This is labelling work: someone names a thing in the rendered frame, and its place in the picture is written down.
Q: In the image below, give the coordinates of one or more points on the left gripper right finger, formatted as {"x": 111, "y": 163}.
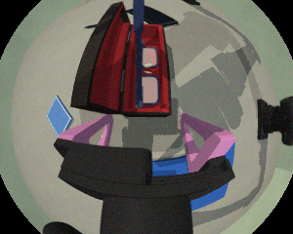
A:
{"x": 217, "y": 141}

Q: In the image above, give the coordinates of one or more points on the blue notebook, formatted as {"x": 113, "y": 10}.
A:
{"x": 179, "y": 166}

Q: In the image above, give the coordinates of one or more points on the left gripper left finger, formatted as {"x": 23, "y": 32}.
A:
{"x": 83, "y": 132}

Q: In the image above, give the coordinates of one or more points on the red glasses case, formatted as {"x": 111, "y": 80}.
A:
{"x": 112, "y": 60}

